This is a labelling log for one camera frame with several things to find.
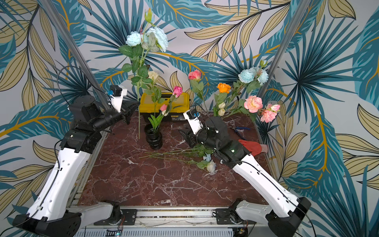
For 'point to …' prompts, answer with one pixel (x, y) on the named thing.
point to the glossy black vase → (154, 139)
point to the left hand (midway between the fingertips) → (137, 104)
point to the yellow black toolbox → (173, 107)
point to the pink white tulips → (155, 123)
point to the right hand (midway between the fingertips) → (182, 126)
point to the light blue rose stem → (199, 148)
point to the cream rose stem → (154, 91)
